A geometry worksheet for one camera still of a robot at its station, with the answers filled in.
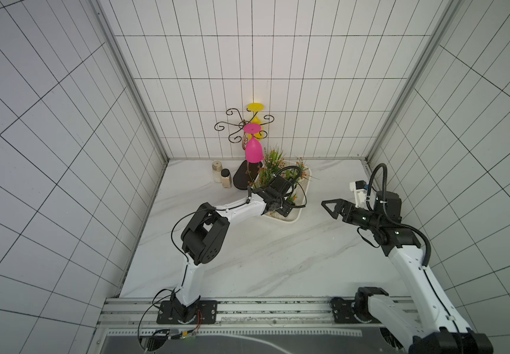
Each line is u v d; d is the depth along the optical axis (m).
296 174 0.79
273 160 1.01
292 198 0.88
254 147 0.95
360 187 0.68
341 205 0.66
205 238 0.51
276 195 0.73
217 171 1.04
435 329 0.39
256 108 0.98
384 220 0.57
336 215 0.67
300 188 0.96
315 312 0.74
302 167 0.98
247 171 1.12
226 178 1.01
